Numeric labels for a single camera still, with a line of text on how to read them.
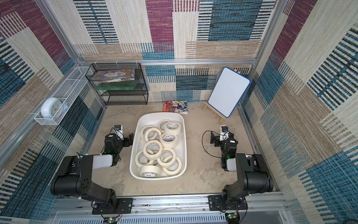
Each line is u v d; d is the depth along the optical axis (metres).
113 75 0.85
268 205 0.74
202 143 0.93
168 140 0.89
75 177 0.45
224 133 0.77
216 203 0.73
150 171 0.75
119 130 0.81
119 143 0.76
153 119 1.05
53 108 0.64
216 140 0.82
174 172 0.83
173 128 0.99
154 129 0.93
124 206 0.73
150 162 0.82
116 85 0.94
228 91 0.89
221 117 1.02
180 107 1.15
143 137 0.94
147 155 0.81
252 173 0.45
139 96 1.19
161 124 1.04
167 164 0.81
